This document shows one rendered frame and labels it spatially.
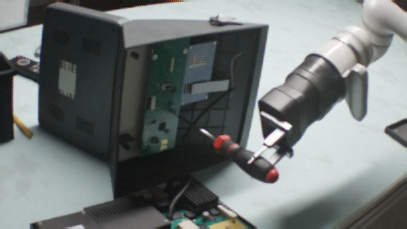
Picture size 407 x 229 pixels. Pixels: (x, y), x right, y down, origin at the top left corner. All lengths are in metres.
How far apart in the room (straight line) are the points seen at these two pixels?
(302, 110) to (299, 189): 0.16
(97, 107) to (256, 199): 0.25
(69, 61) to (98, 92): 0.07
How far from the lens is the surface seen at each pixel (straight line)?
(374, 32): 0.84
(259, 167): 0.65
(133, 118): 0.72
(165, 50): 0.69
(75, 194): 0.74
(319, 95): 0.71
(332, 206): 0.81
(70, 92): 0.81
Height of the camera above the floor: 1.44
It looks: 26 degrees down
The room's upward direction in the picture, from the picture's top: 9 degrees clockwise
